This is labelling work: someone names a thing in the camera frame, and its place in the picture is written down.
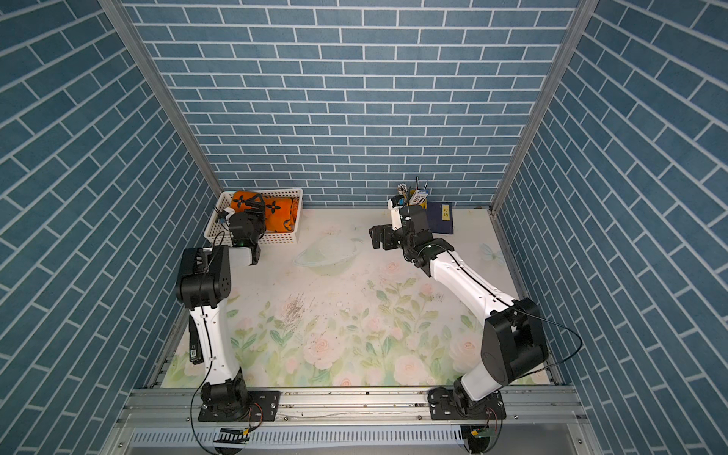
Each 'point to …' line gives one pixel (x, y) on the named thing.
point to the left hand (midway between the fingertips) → (269, 198)
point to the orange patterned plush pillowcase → (281, 212)
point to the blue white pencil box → (418, 198)
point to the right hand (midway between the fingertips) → (387, 228)
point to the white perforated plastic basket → (217, 229)
